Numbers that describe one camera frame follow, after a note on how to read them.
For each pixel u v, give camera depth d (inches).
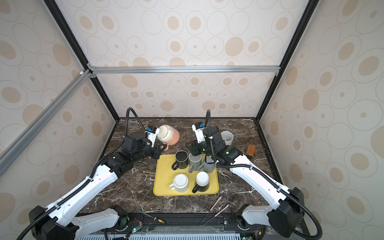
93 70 35.5
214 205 31.0
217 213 29.9
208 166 34.6
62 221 15.4
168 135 27.3
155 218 29.3
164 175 35.6
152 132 25.0
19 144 21.3
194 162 33.5
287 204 15.3
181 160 33.6
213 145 21.3
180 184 31.2
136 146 22.0
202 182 30.6
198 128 25.2
